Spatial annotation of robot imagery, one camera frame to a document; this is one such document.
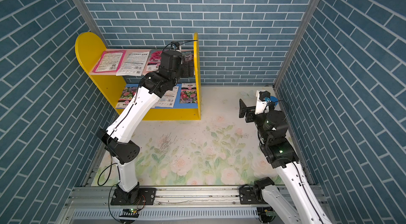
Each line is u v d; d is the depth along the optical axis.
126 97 0.95
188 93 0.97
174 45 0.59
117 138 0.46
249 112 0.58
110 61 0.75
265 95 0.53
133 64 0.74
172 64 0.53
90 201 0.72
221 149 0.90
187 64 0.69
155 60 0.77
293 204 0.53
